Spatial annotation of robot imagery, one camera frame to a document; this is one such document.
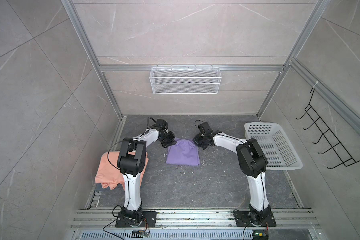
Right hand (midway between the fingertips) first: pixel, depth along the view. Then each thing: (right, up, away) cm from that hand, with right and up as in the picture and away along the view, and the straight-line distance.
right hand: (192, 140), depth 101 cm
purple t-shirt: (-5, -7, -8) cm, 12 cm away
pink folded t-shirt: (-46, -16, -24) cm, 54 cm away
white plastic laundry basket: (+58, -9, -4) cm, 59 cm away
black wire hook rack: (+59, -4, -43) cm, 73 cm away
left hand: (-11, +2, -2) cm, 11 cm away
